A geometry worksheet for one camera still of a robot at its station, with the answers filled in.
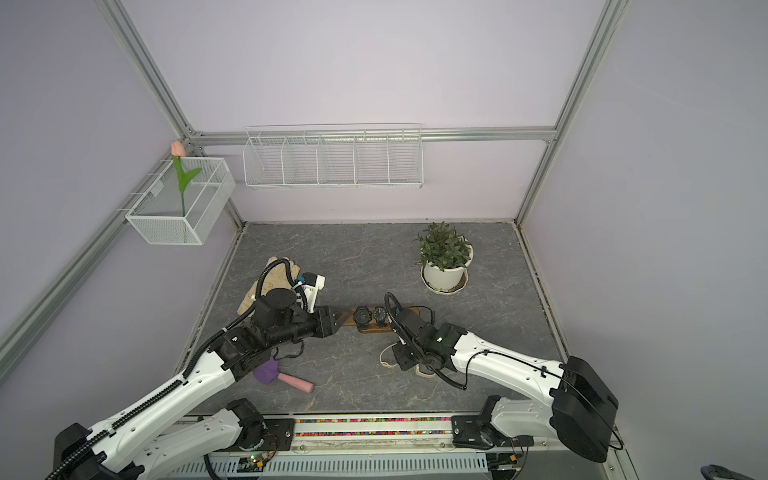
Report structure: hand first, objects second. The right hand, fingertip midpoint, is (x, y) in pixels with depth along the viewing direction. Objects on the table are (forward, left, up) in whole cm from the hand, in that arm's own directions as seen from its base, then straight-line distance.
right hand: (401, 348), depth 81 cm
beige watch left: (-4, +4, +1) cm, 6 cm away
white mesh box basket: (+33, +60, +24) cm, 73 cm away
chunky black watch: (+8, +11, +2) cm, 14 cm away
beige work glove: (+30, +44, -7) cm, 53 cm away
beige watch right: (-6, -6, -5) cm, 9 cm away
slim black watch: (+9, +6, +2) cm, 11 cm away
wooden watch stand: (-2, +1, +24) cm, 24 cm away
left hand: (+3, +13, +14) cm, 19 cm away
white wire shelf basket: (+57, +22, +23) cm, 65 cm away
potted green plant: (+23, -13, +11) cm, 29 cm away
